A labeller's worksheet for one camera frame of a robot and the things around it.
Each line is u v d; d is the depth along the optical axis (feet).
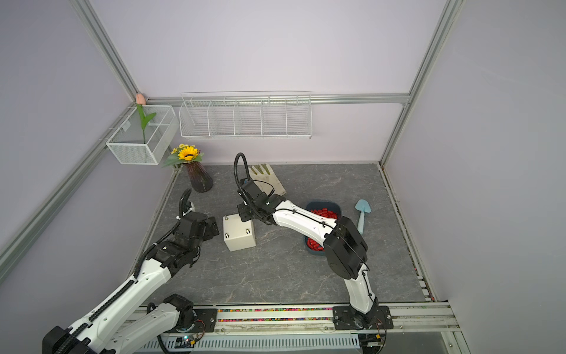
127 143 2.59
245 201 2.12
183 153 2.99
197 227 2.00
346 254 1.60
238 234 2.75
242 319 2.47
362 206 3.34
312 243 2.97
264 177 3.77
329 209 3.43
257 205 2.14
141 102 2.92
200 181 3.46
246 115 3.24
